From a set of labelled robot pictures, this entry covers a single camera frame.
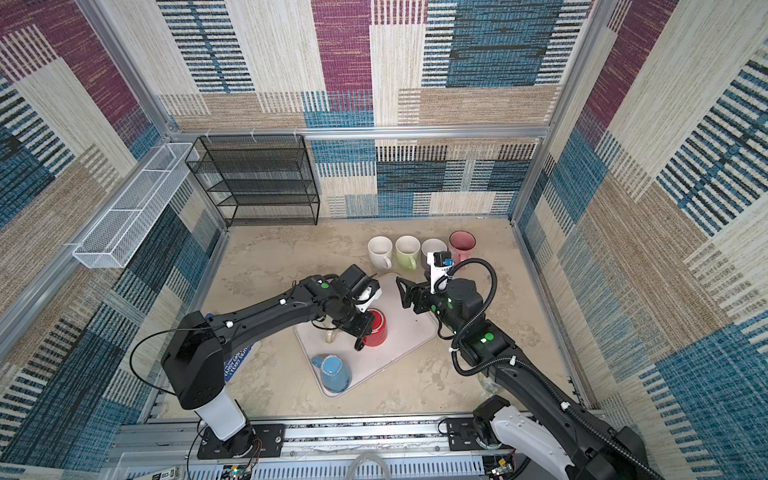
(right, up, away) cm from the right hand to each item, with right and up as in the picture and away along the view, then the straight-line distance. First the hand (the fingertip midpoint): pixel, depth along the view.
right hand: (411, 281), depth 75 cm
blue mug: (-19, -23, -1) cm, 30 cm away
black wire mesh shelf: (-53, +33, +35) cm, 72 cm away
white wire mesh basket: (-70, +18, +2) cm, 73 cm away
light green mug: (+1, +7, +24) cm, 25 cm away
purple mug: (+9, +9, +29) cm, 32 cm away
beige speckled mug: (-22, -16, +10) cm, 29 cm away
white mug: (-8, +8, +27) cm, 29 cm away
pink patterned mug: (+19, +10, +27) cm, 34 cm away
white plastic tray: (0, -17, +19) cm, 26 cm away
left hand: (-10, -13, +6) cm, 18 cm away
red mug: (-8, -16, +9) cm, 20 cm away
